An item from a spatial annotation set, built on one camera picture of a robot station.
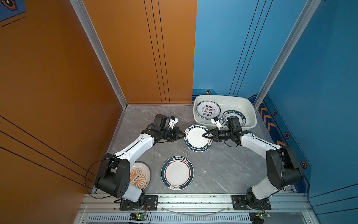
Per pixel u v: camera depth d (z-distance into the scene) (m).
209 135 0.83
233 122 0.71
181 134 0.80
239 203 0.72
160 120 0.68
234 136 0.69
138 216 0.71
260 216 0.70
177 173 0.83
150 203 0.74
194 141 0.81
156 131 0.65
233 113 1.12
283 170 0.45
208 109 1.12
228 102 1.17
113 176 0.44
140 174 0.83
